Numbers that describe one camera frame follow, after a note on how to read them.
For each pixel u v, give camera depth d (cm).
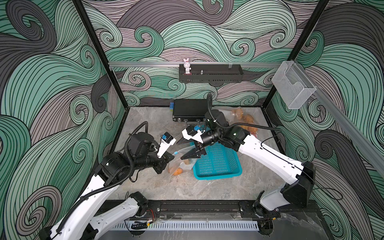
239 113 104
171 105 117
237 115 103
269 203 58
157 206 74
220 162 90
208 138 56
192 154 55
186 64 89
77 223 36
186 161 80
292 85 80
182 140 60
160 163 53
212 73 95
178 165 73
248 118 107
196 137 51
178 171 81
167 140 52
